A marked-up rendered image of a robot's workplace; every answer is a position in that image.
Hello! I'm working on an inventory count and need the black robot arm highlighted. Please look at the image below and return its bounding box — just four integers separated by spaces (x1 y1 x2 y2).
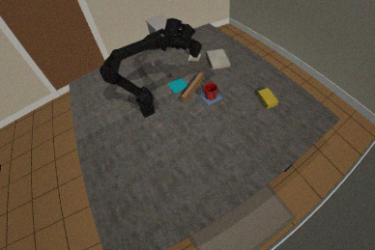
100 18 196 118

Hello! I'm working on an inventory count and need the yellow rectangular block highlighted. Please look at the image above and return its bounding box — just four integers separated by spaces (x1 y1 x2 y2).
257 88 278 109

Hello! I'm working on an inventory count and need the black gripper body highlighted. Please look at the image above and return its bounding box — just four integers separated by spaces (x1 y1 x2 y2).
175 35 201 57

